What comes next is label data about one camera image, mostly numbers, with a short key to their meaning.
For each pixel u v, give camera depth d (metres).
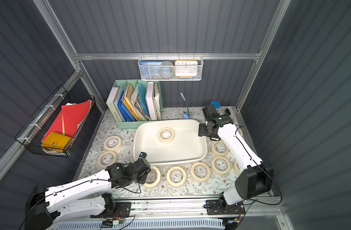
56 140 0.64
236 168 0.85
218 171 0.84
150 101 0.93
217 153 0.92
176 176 0.85
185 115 1.05
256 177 0.41
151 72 0.85
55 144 0.63
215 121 0.55
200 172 0.87
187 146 1.04
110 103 0.88
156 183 0.75
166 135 1.02
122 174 0.55
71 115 0.75
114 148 0.95
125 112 0.96
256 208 0.74
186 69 0.89
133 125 1.04
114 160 0.89
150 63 0.86
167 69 0.91
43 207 0.40
